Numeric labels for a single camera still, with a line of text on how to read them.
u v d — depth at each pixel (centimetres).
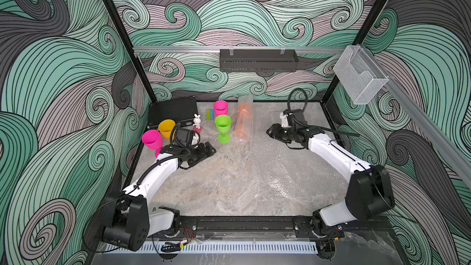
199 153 74
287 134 73
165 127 88
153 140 81
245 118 103
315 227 66
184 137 66
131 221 40
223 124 94
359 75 78
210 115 111
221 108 100
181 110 116
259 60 96
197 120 101
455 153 51
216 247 70
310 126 66
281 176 86
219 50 92
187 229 72
